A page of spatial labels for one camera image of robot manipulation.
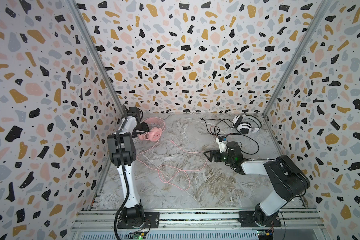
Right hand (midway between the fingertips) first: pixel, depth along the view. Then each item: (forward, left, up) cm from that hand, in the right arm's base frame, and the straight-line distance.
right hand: (207, 150), depth 91 cm
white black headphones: (+18, -27, -1) cm, 33 cm away
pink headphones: (+12, +34, 0) cm, 36 cm away
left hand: (+17, +43, -2) cm, 46 cm away
